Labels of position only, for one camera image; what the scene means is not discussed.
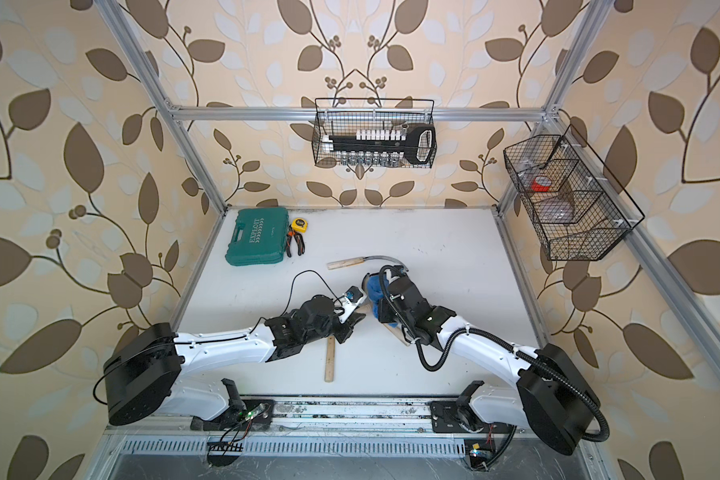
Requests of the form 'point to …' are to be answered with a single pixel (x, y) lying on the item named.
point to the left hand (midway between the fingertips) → (359, 307)
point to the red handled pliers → (298, 239)
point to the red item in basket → (541, 183)
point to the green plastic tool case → (259, 236)
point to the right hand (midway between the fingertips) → (379, 302)
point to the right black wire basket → (578, 207)
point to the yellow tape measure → (299, 224)
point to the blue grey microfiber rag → (374, 284)
